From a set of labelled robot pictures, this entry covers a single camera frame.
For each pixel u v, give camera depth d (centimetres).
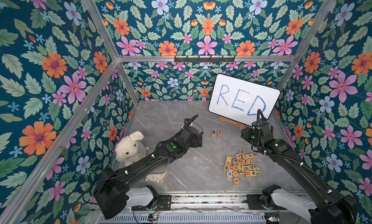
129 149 72
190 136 58
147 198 61
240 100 95
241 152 89
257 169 82
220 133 98
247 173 81
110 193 39
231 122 102
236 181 78
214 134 98
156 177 80
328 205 39
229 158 86
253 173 81
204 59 93
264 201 65
